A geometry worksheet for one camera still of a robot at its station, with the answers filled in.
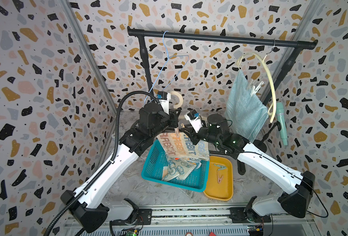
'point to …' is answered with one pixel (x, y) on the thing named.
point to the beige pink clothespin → (177, 132)
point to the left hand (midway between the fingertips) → (182, 109)
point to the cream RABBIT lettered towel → (183, 146)
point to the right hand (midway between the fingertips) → (185, 128)
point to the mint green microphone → (281, 117)
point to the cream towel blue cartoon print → (179, 167)
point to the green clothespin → (221, 167)
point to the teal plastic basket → (154, 166)
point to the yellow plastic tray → (219, 185)
